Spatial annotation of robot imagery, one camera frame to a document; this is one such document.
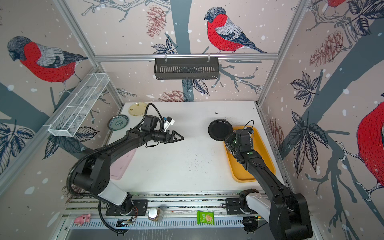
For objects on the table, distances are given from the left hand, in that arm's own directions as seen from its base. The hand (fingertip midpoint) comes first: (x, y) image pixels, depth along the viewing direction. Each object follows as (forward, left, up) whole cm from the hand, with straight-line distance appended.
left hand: (179, 139), depth 81 cm
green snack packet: (-35, -14, -14) cm, 40 cm away
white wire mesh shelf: (0, +53, +14) cm, 55 cm away
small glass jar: (-34, +9, -6) cm, 36 cm away
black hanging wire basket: (+53, -3, +12) cm, 54 cm away
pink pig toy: (-35, +45, -14) cm, 59 cm away
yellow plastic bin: (-14, -35, -15) cm, 40 cm away
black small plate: (+8, -24, -2) cm, 25 cm away
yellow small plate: (+39, +38, -17) cm, 57 cm away
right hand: (+4, -27, -2) cm, 28 cm away
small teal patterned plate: (+25, +50, -17) cm, 58 cm away
